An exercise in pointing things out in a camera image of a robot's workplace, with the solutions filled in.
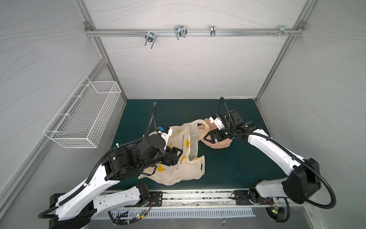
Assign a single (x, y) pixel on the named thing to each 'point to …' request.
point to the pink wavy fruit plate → (223, 143)
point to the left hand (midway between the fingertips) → (175, 152)
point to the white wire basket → (80, 120)
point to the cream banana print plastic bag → (188, 166)
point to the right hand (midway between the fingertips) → (210, 134)
